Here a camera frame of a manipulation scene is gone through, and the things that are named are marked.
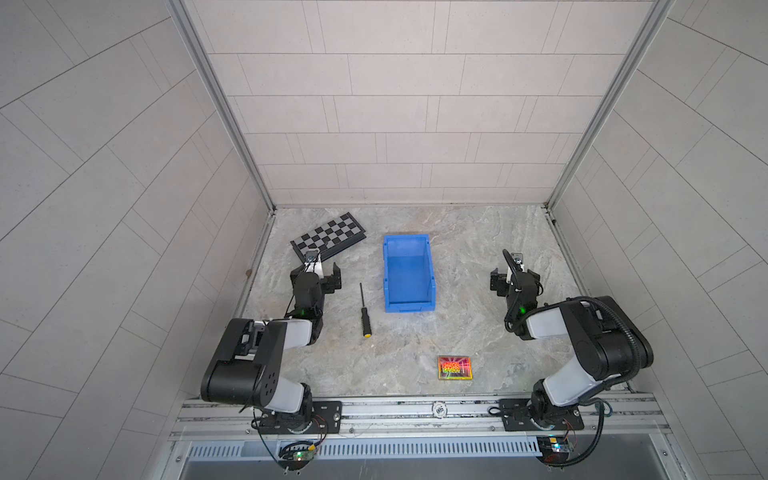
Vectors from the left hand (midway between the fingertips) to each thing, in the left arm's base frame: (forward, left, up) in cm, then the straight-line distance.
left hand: (323, 260), depth 92 cm
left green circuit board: (-48, -1, -6) cm, 49 cm away
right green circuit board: (-47, -59, -7) cm, 76 cm away
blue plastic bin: (-3, -27, -6) cm, 28 cm away
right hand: (+1, -60, -3) cm, 60 cm away
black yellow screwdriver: (-16, -14, -7) cm, 22 cm away
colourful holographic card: (-30, -38, -5) cm, 48 cm away
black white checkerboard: (+12, +1, -4) cm, 13 cm away
